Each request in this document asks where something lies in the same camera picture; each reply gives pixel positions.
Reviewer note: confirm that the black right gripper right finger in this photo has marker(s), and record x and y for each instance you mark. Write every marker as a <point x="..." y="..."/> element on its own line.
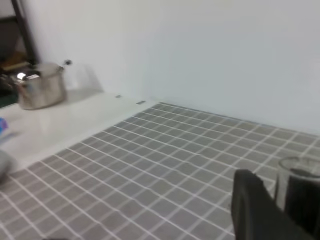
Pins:
<point x="303" y="200"/>

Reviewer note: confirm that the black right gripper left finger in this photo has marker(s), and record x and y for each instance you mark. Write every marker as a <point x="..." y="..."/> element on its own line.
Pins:
<point x="255" y="215"/>

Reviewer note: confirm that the stainless steel pot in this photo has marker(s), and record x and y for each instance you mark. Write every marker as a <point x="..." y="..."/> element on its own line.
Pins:
<point x="41" y="86"/>

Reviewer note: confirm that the grey grid tablecloth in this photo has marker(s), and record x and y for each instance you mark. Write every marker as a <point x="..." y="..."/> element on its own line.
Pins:
<point x="165" y="173"/>

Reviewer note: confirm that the clear glass test tube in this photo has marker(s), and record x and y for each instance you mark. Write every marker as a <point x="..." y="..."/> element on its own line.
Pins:
<point x="284" y="172"/>

